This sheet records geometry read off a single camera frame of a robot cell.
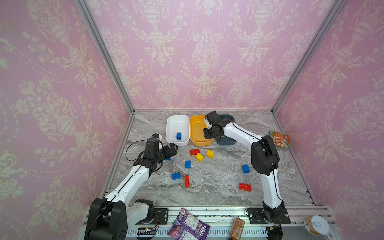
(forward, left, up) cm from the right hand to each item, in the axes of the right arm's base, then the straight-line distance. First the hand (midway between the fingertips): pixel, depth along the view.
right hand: (207, 133), depth 98 cm
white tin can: (-52, -45, -3) cm, 69 cm away
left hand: (-13, +21, +5) cm, 25 cm away
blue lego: (+3, +19, -4) cm, 20 cm away
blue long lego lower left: (-25, +20, -6) cm, 33 cm away
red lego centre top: (-10, +9, -6) cm, 14 cm away
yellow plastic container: (+13, +6, -5) cm, 15 cm away
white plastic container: (+16, +21, -7) cm, 27 cm away
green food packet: (-2, -50, -7) cm, 51 cm away
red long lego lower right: (-33, -18, -6) cm, 38 cm away
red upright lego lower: (-28, +14, -6) cm, 32 cm away
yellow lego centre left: (-14, +6, -6) cm, 16 cm away
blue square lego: (-14, +25, -6) cm, 30 cm away
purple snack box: (-50, +13, -5) cm, 52 cm away
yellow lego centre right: (-11, -1, -6) cm, 13 cm away
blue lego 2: (-17, +13, -7) cm, 23 cm away
